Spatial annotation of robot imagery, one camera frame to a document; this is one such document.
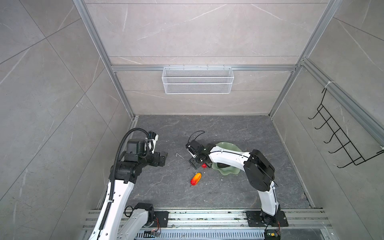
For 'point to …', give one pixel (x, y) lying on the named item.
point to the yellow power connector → (272, 236)
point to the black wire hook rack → (344, 141)
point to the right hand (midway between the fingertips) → (196, 159)
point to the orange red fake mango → (196, 179)
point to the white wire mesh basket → (198, 80)
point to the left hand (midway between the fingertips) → (157, 148)
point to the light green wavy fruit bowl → (228, 170)
